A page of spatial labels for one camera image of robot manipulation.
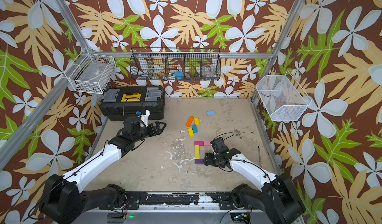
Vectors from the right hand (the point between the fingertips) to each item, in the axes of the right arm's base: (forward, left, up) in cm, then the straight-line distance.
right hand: (207, 160), depth 86 cm
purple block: (0, +4, -2) cm, 5 cm away
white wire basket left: (+40, +68, +33) cm, 85 cm away
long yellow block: (+5, +6, -1) cm, 8 cm away
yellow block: (+19, +9, 0) cm, 21 cm away
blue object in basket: (+46, +17, +27) cm, 56 cm away
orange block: (+30, +10, -3) cm, 32 cm away
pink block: (+11, -1, -1) cm, 11 cm away
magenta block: (+12, +4, -2) cm, 13 cm away
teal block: (+23, +7, -1) cm, 24 cm away
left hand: (+14, +26, +18) cm, 34 cm away
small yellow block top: (+29, +5, 0) cm, 29 cm away
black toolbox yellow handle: (+32, +56, +16) cm, 66 cm away
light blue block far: (+37, -4, -2) cm, 37 cm away
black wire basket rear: (+54, +19, +30) cm, 64 cm away
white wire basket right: (+27, -44, +24) cm, 57 cm away
